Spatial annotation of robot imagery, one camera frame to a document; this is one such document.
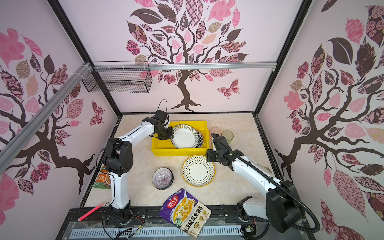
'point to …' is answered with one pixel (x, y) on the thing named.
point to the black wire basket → (120, 80)
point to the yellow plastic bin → (165, 147)
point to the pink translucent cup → (215, 130)
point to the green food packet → (103, 180)
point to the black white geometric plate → (200, 139)
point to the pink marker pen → (90, 211)
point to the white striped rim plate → (185, 136)
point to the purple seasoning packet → (183, 210)
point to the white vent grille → (151, 232)
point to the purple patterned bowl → (162, 178)
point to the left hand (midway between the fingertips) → (173, 137)
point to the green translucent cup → (228, 135)
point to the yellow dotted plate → (197, 172)
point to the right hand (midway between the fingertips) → (210, 152)
